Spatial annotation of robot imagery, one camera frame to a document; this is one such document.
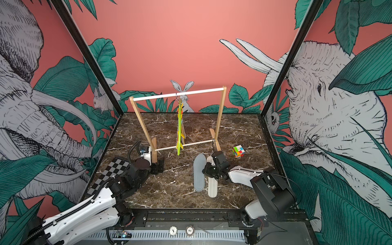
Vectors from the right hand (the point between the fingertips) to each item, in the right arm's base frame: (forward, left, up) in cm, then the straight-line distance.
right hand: (200, 169), depth 88 cm
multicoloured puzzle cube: (+12, -24, +1) cm, 26 cm away
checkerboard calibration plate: (0, +49, +1) cm, 49 cm away
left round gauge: (-30, +13, -3) cm, 33 cm away
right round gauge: (-31, +4, +3) cm, 31 cm away
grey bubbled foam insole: (+6, +1, -7) cm, 9 cm away
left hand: (+1, +22, +13) cm, 26 cm away
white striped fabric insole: (-7, -7, -3) cm, 10 cm away
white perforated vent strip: (-32, -9, +4) cm, 34 cm away
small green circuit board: (-32, +36, -2) cm, 48 cm away
